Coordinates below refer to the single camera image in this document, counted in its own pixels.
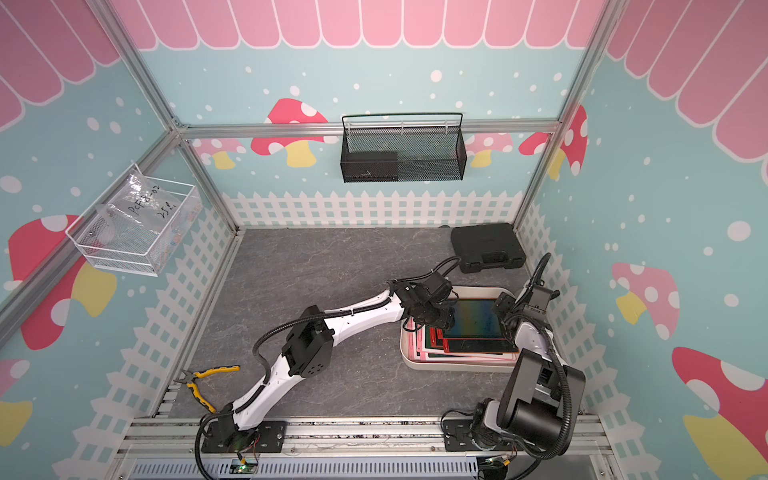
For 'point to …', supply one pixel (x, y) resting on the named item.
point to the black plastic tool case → (494, 244)
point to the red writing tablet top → (475, 319)
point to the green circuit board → (243, 467)
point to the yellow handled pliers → (188, 378)
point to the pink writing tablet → (418, 350)
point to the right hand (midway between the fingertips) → (509, 303)
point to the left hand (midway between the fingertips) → (445, 326)
